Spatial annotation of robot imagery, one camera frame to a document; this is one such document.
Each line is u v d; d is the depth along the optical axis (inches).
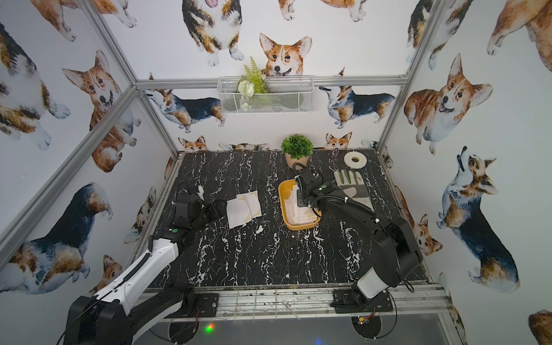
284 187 40.6
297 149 39.6
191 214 25.6
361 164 45.9
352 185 41.9
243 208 39.4
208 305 28.9
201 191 30.6
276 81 35.9
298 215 35.6
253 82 32.2
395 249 17.5
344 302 28.8
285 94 36.3
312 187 26.0
